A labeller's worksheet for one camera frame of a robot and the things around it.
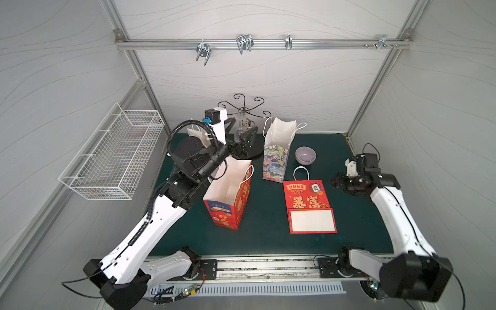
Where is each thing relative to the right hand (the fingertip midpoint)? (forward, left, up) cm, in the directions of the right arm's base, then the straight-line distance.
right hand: (338, 182), depth 80 cm
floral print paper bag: (+29, +24, -1) cm, 38 cm away
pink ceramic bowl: (+25, +8, -14) cm, 30 cm away
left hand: (-2, +38, +34) cm, 51 cm away
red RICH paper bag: (-6, +10, -15) cm, 19 cm away
